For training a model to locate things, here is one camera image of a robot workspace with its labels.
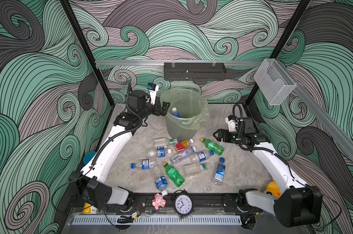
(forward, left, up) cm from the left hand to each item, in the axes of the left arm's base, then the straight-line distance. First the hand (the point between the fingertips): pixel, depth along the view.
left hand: (161, 98), depth 72 cm
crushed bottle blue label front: (-32, 0, -32) cm, 45 cm away
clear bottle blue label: (+8, -7, -20) cm, 23 cm away
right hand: (-9, -32, -20) cm, 39 cm away
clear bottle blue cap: (-22, +10, -32) cm, 39 cm away
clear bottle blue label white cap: (-14, +2, -32) cm, 35 cm away
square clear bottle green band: (-22, -19, -36) cm, 46 cm away
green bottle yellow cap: (-10, -31, -32) cm, 46 cm away
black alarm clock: (-40, -11, -34) cm, 54 cm away
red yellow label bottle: (-9, -13, -31) cm, 35 cm away
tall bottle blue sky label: (-26, -32, -32) cm, 53 cm away
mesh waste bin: (+4, -11, -38) cm, 40 cm away
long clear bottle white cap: (-17, -8, -32) cm, 37 cm away
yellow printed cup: (-44, +33, -31) cm, 63 cm away
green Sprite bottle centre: (-29, -8, -35) cm, 46 cm away
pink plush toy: (-40, +1, -33) cm, 52 cm away
